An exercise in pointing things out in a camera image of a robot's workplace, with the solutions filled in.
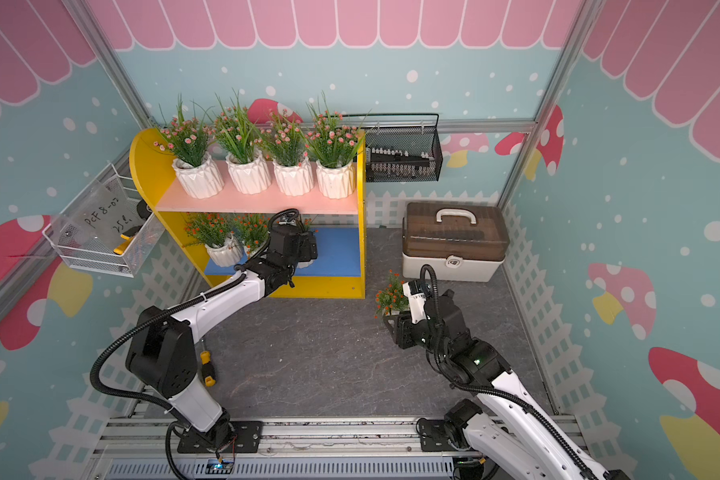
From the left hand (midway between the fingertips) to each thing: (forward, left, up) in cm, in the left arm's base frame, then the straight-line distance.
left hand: (299, 241), depth 90 cm
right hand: (-25, -27, +1) cm, 37 cm away
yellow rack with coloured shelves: (+29, -9, -22) cm, 37 cm away
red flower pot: (-4, +21, +8) cm, 23 cm away
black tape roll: (-1, +39, +13) cm, 41 cm away
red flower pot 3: (0, -4, +8) cm, 9 cm away
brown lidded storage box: (0, -49, +1) cm, 49 cm away
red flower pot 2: (-4, +11, +8) cm, 14 cm away
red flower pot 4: (-17, -28, -4) cm, 33 cm away
